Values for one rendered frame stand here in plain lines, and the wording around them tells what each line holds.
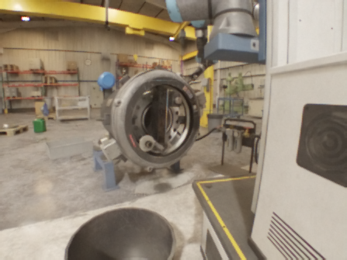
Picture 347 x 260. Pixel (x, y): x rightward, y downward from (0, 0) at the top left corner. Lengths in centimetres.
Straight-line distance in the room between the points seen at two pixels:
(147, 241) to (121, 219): 14
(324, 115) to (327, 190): 13
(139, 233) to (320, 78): 72
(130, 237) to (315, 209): 62
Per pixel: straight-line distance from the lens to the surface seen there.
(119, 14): 1316
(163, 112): 117
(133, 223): 71
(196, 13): 77
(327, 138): 36
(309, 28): 75
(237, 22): 68
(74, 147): 265
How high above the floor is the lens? 76
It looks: 10 degrees down
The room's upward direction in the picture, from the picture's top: straight up
